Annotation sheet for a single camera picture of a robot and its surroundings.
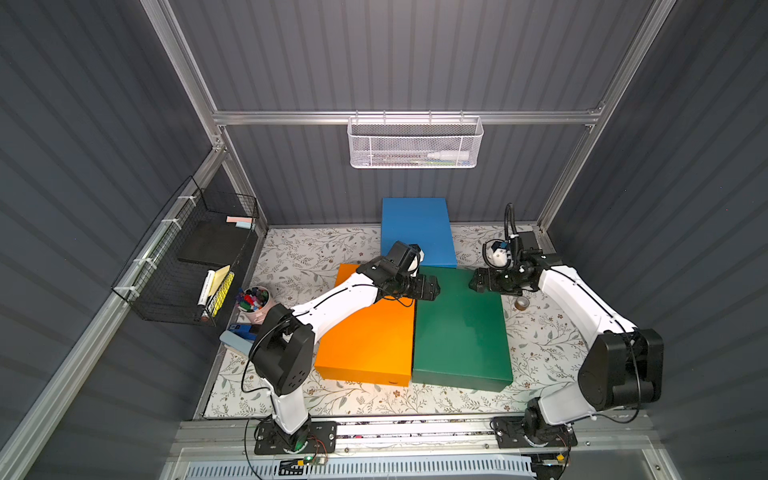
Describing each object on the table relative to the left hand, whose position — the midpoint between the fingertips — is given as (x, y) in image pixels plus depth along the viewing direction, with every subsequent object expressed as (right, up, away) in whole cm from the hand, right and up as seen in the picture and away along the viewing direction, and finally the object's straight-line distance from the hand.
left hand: (427, 288), depth 84 cm
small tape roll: (+33, -7, +13) cm, 36 cm away
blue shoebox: (0, +22, +28) cm, 36 cm away
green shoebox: (+8, -13, -4) cm, 16 cm away
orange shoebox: (-14, -15, -6) cm, 21 cm away
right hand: (+19, +1, +3) cm, 19 cm away
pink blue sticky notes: (-53, +19, 0) cm, 56 cm away
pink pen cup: (-49, -4, +1) cm, 50 cm away
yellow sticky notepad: (-53, +4, -11) cm, 54 cm away
